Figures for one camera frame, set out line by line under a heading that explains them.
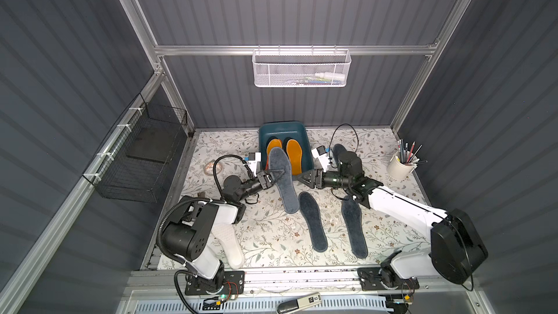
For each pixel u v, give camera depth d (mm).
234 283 722
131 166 718
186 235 461
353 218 885
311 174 705
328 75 916
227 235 838
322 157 732
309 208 909
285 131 1191
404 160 967
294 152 1079
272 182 757
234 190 666
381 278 727
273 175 771
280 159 787
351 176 639
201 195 939
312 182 697
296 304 658
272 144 1119
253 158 771
